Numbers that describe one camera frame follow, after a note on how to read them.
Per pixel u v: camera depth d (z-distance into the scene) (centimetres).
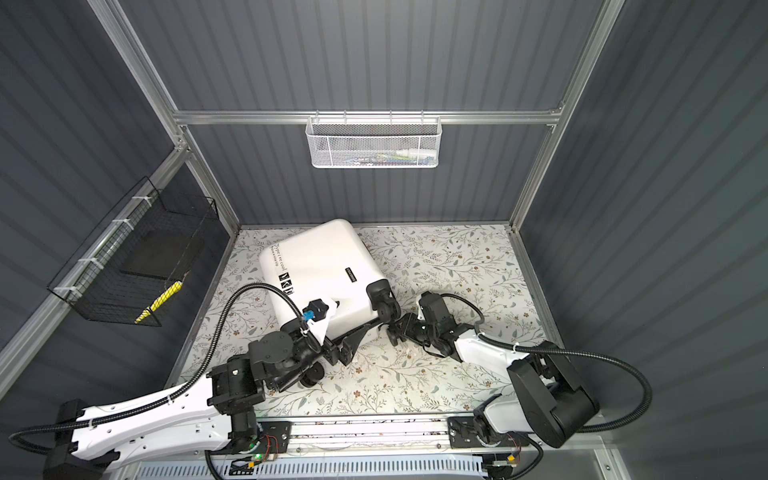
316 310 52
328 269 81
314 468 71
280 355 47
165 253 78
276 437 73
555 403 43
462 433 74
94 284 63
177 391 47
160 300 69
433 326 68
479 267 108
